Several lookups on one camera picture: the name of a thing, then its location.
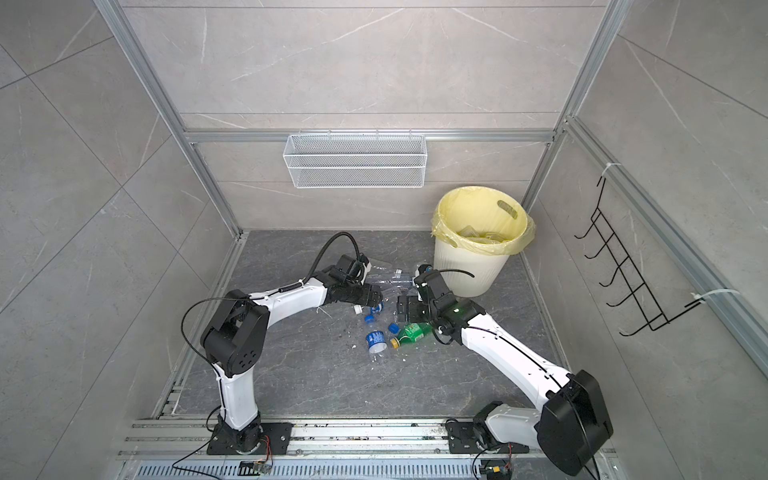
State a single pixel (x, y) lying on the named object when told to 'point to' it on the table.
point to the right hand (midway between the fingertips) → (412, 302)
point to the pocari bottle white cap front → (377, 344)
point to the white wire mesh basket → (355, 161)
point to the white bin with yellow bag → (475, 230)
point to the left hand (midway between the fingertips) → (373, 289)
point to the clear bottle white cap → (397, 275)
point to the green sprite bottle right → (411, 333)
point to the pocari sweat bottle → (375, 310)
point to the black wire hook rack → (654, 316)
